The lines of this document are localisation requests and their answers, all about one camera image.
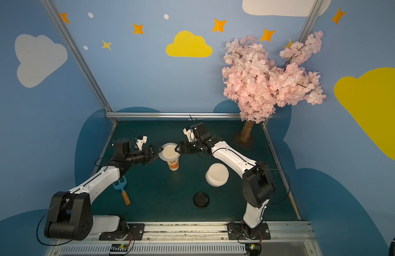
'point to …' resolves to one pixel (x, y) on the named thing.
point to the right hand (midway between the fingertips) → (183, 147)
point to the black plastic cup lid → (201, 200)
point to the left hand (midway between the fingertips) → (162, 150)
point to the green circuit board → (118, 247)
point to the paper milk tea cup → (169, 152)
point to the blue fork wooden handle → (121, 186)
